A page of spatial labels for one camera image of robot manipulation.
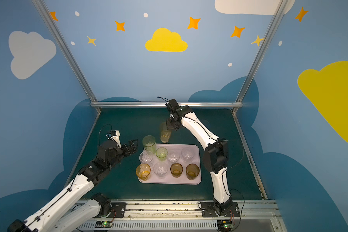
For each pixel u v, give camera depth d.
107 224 0.70
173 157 0.89
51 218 0.41
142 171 0.86
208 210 0.74
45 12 0.71
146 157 0.92
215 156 0.52
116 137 0.69
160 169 0.88
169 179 0.86
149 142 0.87
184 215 0.74
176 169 0.87
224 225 0.71
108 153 0.55
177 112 0.63
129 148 0.69
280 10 0.70
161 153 0.92
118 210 0.74
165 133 0.91
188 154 0.91
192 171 0.84
